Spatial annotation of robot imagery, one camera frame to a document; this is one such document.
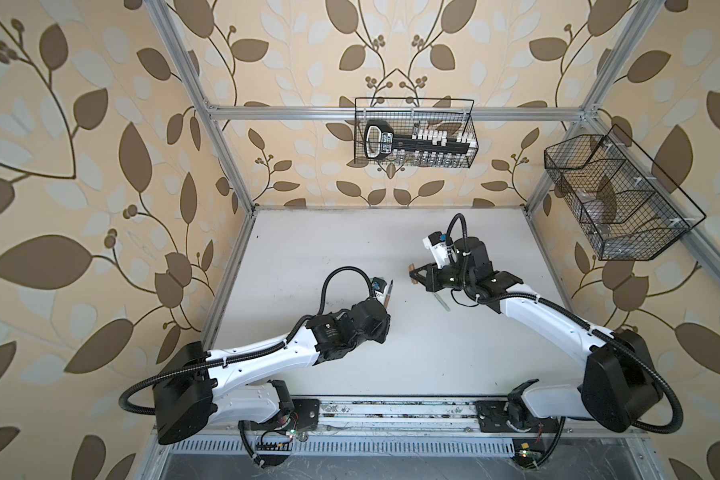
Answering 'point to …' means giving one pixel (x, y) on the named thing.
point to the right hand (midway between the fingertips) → (413, 276)
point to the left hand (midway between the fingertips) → (389, 314)
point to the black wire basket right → (627, 207)
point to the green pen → (442, 302)
